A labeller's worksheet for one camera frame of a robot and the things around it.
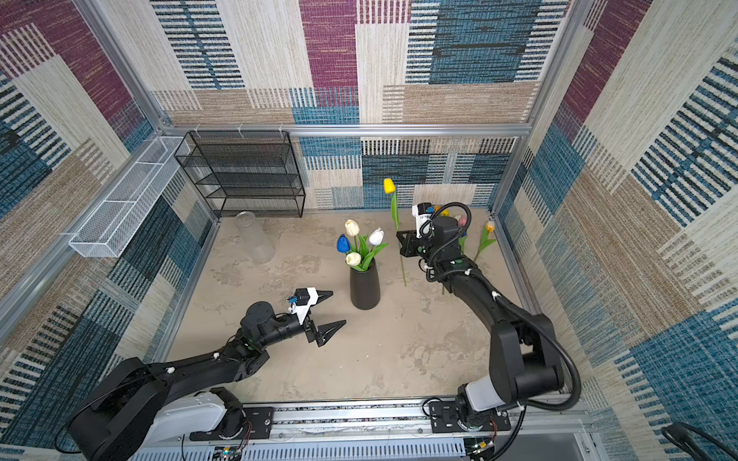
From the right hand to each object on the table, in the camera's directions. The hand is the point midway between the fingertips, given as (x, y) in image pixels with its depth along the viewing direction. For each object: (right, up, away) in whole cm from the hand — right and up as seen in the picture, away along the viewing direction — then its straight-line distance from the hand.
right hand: (397, 237), depth 86 cm
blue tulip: (-15, -2, -14) cm, 20 cm away
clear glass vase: (-49, 0, +17) cm, 52 cm away
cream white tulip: (-12, +2, -11) cm, 17 cm away
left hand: (-16, -17, -10) cm, 26 cm away
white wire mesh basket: (-72, +1, -15) cm, 73 cm away
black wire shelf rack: (-55, +24, +24) cm, 64 cm away
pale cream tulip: (-12, -5, -17) cm, 21 cm away
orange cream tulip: (+35, -1, +23) cm, 41 cm away
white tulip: (-6, 0, -10) cm, 11 cm away
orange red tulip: (+9, +7, -12) cm, 17 cm away
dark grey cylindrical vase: (-9, -15, +1) cm, 18 cm away
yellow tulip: (-2, +15, -1) cm, 15 cm away
